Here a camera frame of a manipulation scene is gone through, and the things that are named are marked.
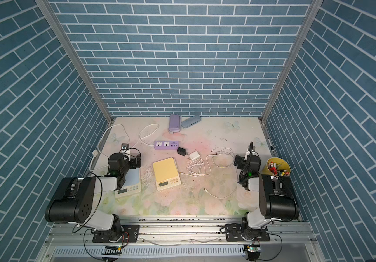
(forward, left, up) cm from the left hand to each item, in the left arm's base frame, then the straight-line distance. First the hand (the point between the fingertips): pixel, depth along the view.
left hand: (134, 153), depth 94 cm
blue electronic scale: (-17, -2, -4) cm, 18 cm away
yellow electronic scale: (-11, -19, -4) cm, 23 cm away
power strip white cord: (+6, +28, -9) cm, 30 cm away
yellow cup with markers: (-11, -78, +6) cm, 79 cm away
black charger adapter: (+4, -27, -3) cm, 27 cm away
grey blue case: (+29, -32, -2) cm, 44 cm away
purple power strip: (+9, -17, -3) cm, 19 cm away
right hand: (-1, -67, 0) cm, 67 cm away
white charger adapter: (+2, -35, -4) cm, 35 cm away
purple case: (+28, -20, -4) cm, 35 cm away
